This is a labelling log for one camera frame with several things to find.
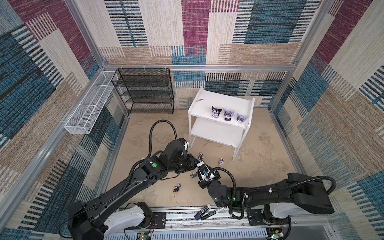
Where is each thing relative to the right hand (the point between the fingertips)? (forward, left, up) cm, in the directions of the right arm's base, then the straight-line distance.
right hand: (201, 166), depth 75 cm
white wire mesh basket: (+15, +55, +19) cm, 60 cm away
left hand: (0, +1, +6) cm, 6 cm away
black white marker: (-18, -4, -15) cm, 24 cm away
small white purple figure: (+8, -13, -14) cm, 20 cm away
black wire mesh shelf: (+57, +37, +3) cm, 68 cm away
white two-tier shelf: (+16, -10, +17) cm, 25 cm away
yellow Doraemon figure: (+3, 0, +5) cm, 6 cm away
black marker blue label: (-17, 0, -13) cm, 22 cm away
